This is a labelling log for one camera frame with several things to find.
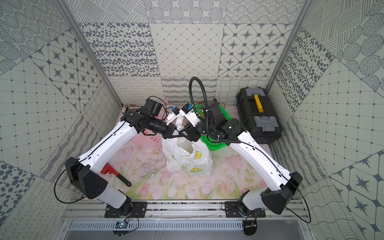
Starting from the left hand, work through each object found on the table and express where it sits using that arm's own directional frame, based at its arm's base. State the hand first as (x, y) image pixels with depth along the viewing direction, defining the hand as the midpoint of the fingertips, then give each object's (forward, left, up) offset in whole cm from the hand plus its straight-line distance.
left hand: (186, 137), depth 69 cm
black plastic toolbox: (+25, -44, -11) cm, 51 cm away
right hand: (+1, 0, +3) cm, 3 cm away
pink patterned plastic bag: (+44, +49, -26) cm, 71 cm away
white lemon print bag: (-6, +2, -6) cm, 9 cm away
